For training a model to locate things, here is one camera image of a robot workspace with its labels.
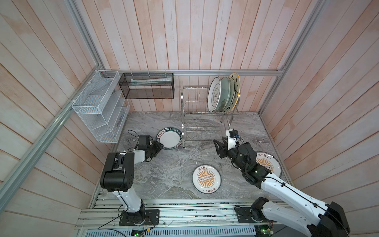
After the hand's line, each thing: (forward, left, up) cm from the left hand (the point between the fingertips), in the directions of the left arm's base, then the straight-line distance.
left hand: (162, 147), depth 99 cm
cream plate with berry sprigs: (+26, -47, +26) cm, 59 cm away
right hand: (-8, -33, +22) cm, 40 cm away
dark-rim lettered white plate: (+8, -5, -1) cm, 10 cm away
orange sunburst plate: (-21, -28, -1) cm, 35 cm away
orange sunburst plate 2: (-10, -70, -1) cm, 71 cm away
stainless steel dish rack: (+20, -25, +2) cm, 32 cm away
